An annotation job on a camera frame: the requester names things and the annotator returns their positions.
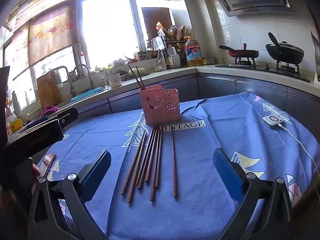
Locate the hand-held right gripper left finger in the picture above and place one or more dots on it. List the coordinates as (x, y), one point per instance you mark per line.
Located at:
(97, 175)

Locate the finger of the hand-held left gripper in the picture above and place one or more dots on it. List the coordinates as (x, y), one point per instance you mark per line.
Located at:
(37, 123)
(70, 115)

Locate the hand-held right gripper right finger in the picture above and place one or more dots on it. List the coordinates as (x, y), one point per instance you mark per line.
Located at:
(225, 170)

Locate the row of brown chopsticks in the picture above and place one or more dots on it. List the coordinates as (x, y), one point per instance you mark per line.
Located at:
(156, 140)

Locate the pink plastic chopstick holder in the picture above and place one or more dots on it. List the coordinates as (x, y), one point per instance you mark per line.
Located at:
(155, 105)

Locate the person's left hand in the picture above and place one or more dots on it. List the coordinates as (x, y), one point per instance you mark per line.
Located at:
(36, 172)

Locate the pink cloth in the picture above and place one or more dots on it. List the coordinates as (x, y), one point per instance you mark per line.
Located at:
(50, 110)

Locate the yellow container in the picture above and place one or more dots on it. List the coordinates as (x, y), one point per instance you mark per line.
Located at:
(15, 125)

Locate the blue plastic basin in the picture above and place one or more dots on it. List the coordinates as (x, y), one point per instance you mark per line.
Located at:
(85, 95)

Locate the steel faucet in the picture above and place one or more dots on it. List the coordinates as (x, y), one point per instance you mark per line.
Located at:
(72, 88)
(90, 81)

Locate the blue printed tablecloth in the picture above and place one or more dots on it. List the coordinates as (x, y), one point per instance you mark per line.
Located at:
(200, 155)

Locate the glass kettle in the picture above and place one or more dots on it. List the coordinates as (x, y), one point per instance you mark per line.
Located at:
(15, 102)

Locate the wooden cutting board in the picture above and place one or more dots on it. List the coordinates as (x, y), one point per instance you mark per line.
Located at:
(46, 90)

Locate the steel sink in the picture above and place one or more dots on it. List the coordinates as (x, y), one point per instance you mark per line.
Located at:
(105, 90)

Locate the white mug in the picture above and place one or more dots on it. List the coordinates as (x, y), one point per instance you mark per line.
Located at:
(115, 81)

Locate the white bottle red cap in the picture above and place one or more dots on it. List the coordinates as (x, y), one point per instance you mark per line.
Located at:
(82, 56)

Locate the clear bag of garlic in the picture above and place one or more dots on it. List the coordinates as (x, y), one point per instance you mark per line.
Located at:
(120, 61)

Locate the narrow fruit print blind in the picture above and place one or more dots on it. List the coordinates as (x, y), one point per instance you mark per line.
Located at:
(17, 52)

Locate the napa cabbage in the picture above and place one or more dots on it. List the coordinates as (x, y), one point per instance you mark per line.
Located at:
(132, 72)

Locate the fruit print roller blind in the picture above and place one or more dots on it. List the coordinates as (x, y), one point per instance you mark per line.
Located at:
(52, 35)

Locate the row of spice jars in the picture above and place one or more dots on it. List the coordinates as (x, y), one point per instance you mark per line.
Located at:
(143, 55)

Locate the black gas stove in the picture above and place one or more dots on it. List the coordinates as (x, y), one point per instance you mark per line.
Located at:
(262, 70)

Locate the small steel cup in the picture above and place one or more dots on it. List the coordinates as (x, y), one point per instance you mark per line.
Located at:
(211, 60)

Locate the steel cleaver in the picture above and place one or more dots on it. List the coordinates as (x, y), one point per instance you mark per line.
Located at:
(157, 43)

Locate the red frying pan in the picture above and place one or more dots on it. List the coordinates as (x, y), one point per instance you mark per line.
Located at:
(246, 53)

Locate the white plastic jug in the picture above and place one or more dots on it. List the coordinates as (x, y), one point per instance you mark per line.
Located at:
(175, 57)

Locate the cooking oil bottle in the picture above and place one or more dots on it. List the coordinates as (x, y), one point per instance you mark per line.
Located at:
(193, 53)

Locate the brown board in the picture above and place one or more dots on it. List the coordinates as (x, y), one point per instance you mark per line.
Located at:
(155, 22)

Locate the metal spice rack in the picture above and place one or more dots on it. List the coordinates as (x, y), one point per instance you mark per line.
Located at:
(181, 46)

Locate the black wok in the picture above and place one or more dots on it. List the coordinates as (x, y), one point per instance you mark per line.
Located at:
(285, 52)

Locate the pile of snack packets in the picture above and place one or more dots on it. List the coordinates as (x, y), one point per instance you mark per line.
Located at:
(175, 31)

